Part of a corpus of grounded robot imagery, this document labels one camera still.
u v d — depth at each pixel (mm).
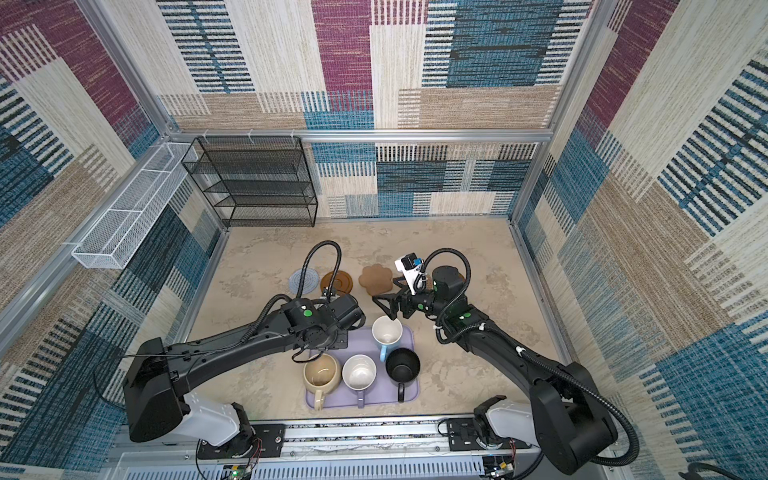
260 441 729
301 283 649
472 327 574
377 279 1019
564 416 409
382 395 804
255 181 1099
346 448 729
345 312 606
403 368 829
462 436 729
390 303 697
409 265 691
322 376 826
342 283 1026
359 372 831
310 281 1021
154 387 399
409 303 700
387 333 893
